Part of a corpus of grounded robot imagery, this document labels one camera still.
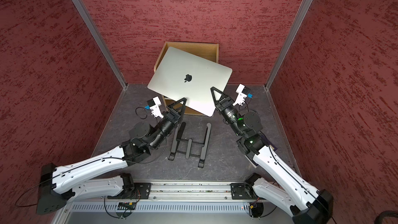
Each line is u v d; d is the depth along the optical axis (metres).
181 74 0.64
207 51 0.94
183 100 0.56
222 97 0.57
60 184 0.40
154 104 0.57
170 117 0.52
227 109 0.54
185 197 0.74
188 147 0.85
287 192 0.43
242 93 0.56
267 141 0.51
